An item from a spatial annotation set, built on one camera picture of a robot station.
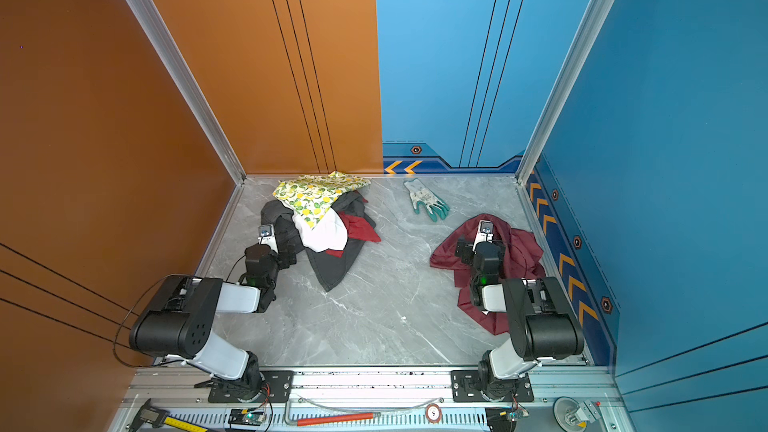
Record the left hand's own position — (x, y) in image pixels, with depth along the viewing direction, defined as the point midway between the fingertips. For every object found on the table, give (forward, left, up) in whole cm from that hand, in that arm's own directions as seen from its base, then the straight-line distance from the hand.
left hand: (275, 240), depth 94 cm
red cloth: (+6, -26, -2) cm, 27 cm away
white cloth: (+3, -17, 0) cm, 17 cm away
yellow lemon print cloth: (+14, -10, +5) cm, 18 cm away
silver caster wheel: (-45, -77, +1) cm, 89 cm away
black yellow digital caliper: (-46, +17, -6) cm, 49 cm away
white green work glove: (+24, -47, -4) cm, 53 cm away
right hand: (+1, -64, +2) cm, 64 cm away
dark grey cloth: (-6, -17, -5) cm, 19 cm away
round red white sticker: (-44, -48, -6) cm, 65 cm away
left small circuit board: (-45, -3, -8) cm, 46 cm away
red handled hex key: (-46, -22, -7) cm, 51 cm away
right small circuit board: (-44, -67, -5) cm, 81 cm away
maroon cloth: (-6, -77, -1) cm, 78 cm away
